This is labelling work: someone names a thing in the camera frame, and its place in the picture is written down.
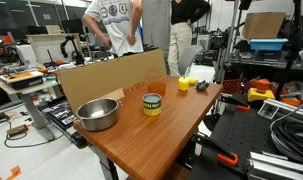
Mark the yellow toy pepper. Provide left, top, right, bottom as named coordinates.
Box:
left=178, top=76, right=190, bottom=92

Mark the corn tin can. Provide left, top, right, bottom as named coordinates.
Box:
left=142, top=92, right=163, bottom=117

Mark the grey office chair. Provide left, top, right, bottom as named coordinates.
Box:
left=177, top=44, right=204, bottom=78

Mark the large cardboard sheet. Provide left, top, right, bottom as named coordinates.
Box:
left=55, top=48, right=168, bottom=115

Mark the dark grey toy object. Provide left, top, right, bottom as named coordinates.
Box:
left=195, top=79, right=211, bottom=92

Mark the stainless steel pot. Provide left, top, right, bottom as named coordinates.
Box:
left=72, top=97, right=123, bottom=132

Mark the person in black top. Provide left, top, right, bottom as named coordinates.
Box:
left=167, top=0, right=211, bottom=78

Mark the person in white t-shirt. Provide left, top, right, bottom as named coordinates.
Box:
left=82, top=0, right=145, bottom=58

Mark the orange plastic crate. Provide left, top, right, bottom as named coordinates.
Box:
left=222, top=78, right=243, bottom=95

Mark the black control box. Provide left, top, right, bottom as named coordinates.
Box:
left=39, top=98, right=76, bottom=132

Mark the yellow emergency stop button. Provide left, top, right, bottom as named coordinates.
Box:
left=246, top=79, right=276, bottom=103

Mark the white board panel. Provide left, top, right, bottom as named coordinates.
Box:
left=26, top=32, right=84, bottom=66

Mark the grey side table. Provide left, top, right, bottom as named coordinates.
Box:
left=0, top=79, right=60, bottom=142

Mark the blue plastic bin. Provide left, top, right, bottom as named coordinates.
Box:
left=249, top=38, right=289, bottom=52

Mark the brown cardboard box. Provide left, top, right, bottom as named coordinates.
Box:
left=241, top=11, right=287, bottom=41

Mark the flat box with orange print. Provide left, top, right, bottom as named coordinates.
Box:
left=0, top=70, right=46, bottom=91

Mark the brown power adapter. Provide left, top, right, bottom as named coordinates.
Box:
left=6, top=123, right=29, bottom=137

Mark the black vertical pole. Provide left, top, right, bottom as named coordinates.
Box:
left=275, top=0, right=303, bottom=101

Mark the aluminium extrusion block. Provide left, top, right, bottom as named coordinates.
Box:
left=246, top=151, right=303, bottom=180

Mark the black clamp orange handle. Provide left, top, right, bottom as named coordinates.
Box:
left=191, top=132, right=240, bottom=167
left=220, top=94, right=252, bottom=112

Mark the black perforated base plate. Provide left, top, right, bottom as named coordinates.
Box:
left=187, top=105, right=294, bottom=180

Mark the aluminium extrusion rail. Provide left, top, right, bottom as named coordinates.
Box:
left=257, top=98, right=303, bottom=124

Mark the black cable bundle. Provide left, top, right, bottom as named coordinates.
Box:
left=269, top=99, right=303, bottom=165

